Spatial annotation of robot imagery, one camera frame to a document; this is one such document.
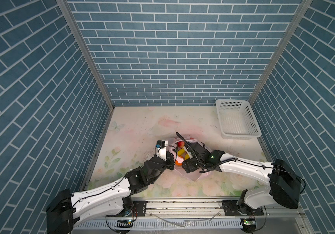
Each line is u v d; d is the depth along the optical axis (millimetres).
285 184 425
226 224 706
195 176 728
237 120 1129
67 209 408
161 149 620
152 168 529
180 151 900
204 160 629
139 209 735
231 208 737
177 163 625
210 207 755
